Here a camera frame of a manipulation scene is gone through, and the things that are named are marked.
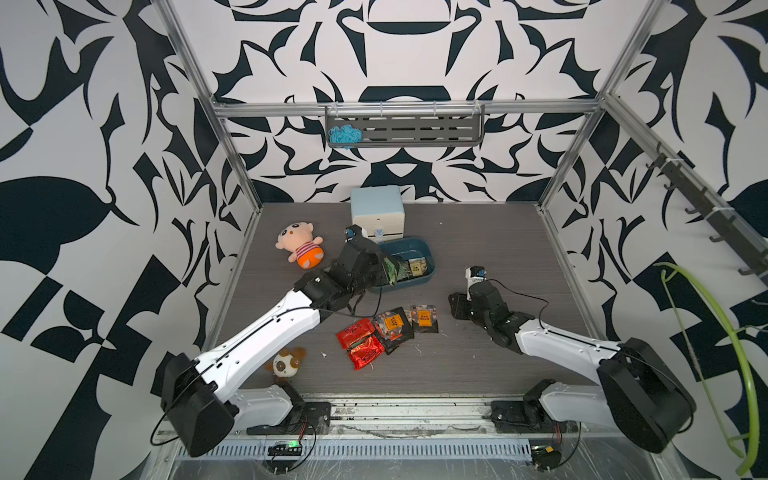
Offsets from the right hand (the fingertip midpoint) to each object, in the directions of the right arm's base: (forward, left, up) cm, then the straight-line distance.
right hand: (449, 293), depth 90 cm
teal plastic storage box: (+19, +11, -4) cm, 22 cm away
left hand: (+1, +20, +18) cm, 27 cm away
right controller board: (-39, -18, -8) cm, 44 cm away
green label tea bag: (0, +16, +13) cm, 20 cm away
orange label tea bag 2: (-5, +7, -6) cm, 10 cm away
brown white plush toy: (-19, +45, -2) cm, 49 cm away
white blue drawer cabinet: (+24, +21, +10) cm, 33 cm away
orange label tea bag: (-9, +17, -4) cm, 19 cm away
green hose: (-28, -43, +26) cm, 57 cm away
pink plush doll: (+16, +45, +1) cm, 48 cm away
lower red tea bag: (-16, +25, -4) cm, 29 cm away
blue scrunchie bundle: (+38, +30, +29) cm, 57 cm away
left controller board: (-37, +42, -8) cm, 56 cm away
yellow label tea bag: (+13, +8, -5) cm, 16 cm away
